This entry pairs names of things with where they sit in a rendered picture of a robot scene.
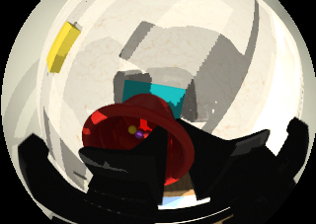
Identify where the tan wooden bar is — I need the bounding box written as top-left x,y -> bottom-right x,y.
163,172 -> 195,197

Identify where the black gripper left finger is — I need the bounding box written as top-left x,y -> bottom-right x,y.
78,125 -> 169,207

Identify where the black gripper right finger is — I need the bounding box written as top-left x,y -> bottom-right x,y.
175,117 -> 270,201

